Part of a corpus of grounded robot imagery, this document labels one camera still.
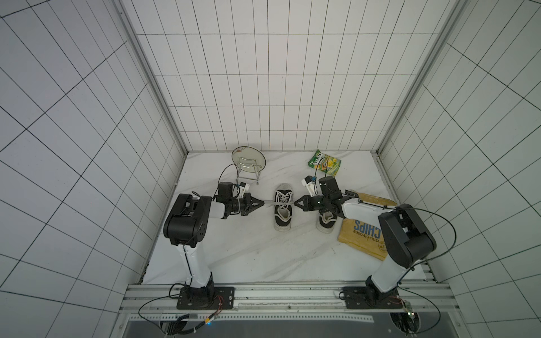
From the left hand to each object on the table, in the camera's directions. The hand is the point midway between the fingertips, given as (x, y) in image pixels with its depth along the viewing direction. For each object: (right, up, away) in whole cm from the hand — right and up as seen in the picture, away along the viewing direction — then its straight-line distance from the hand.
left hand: (261, 204), depth 94 cm
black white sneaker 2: (+28, -6, -8) cm, 29 cm away
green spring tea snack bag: (+34, +20, +19) cm, 43 cm away
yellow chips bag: (+54, +2, +4) cm, 54 cm away
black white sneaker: (+10, -1, -2) cm, 10 cm away
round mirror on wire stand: (-6, +20, +5) cm, 21 cm away
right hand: (+13, +1, -3) cm, 13 cm away
